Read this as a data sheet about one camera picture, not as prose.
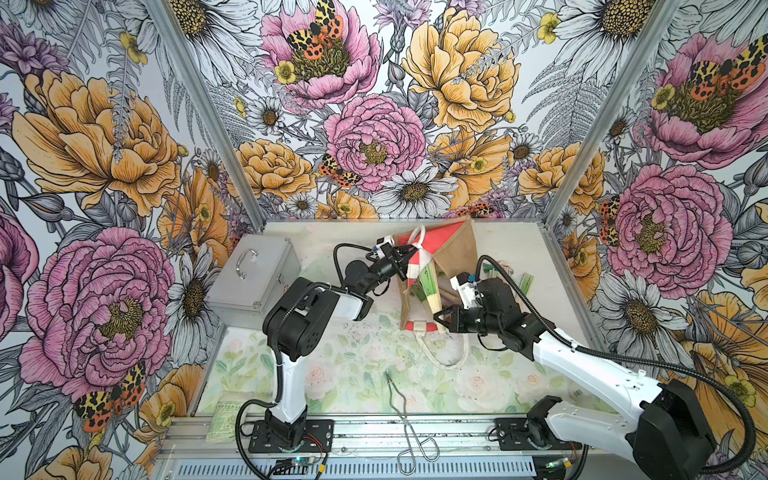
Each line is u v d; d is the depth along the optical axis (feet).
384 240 2.91
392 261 2.57
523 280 3.39
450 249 2.74
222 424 2.43
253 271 2.86
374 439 2.45
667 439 1.29
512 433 2.43
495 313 2.06
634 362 1.50
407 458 2.35
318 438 2.40
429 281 2.73
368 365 2.81
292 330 1.73
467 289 2.44
